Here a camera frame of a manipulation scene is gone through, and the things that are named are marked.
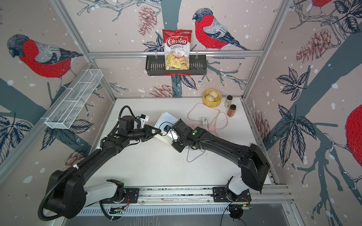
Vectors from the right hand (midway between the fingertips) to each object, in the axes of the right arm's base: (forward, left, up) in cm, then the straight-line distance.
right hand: (173, 142), depth 80 cm
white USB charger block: (+18, -19, -5) cm, 27 cm away
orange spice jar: (+31, -40, -7) cm, 51 cm away
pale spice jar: (+39, -39, -8) cm, 56 cm away
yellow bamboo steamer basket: (+43, -32, -9) cm, 55 cm away
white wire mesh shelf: (+29, +57, +18) cm, 67 cm away
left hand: (+4, +6, +7) cm, 10 cm away
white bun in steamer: (+47, -28, -8) cm, 55 cm away
